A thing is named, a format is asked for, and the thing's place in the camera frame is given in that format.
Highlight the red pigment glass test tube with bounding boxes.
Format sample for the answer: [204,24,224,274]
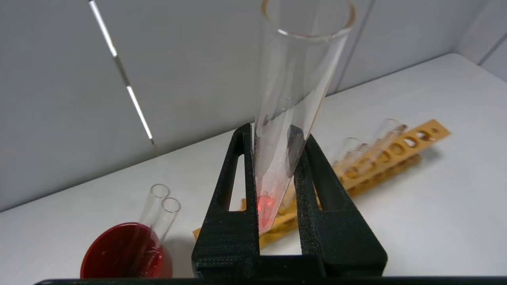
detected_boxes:
[356,119,408,175]
[253,0,356,234]

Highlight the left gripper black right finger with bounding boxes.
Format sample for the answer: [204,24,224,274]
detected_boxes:
[288,126,388,277]

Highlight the wooden test tube rack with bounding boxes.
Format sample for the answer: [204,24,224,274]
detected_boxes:
[193,120,451,249]

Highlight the dark red cup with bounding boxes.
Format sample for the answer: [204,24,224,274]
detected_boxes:
[80,222,173,279]

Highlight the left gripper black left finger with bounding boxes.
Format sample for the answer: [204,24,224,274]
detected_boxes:
[192,123,261,277]

